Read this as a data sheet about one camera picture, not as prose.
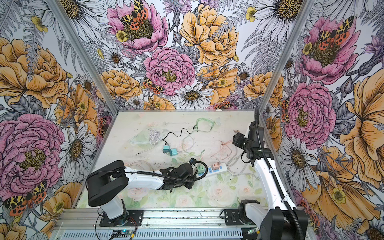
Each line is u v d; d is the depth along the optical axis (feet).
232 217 2.43
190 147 3.34
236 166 3.03
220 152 3.09
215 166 2.79
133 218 2.40
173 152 3.16
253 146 1.98
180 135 3.51
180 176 2.22
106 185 1.51
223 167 2.93
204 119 3.90
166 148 3.20
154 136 3.37
